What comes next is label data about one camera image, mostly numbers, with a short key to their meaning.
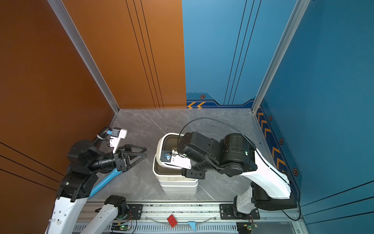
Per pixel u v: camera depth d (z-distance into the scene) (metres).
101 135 0.74
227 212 0.72
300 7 0.70
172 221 0.70
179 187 0.68
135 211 0.74
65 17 0.72
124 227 0.70
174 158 0.40
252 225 0.69
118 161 0.48
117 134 0.50
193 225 0.68
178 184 0.66
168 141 0.49
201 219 0.72
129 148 0.58
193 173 0.42
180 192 0.74
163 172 0.58
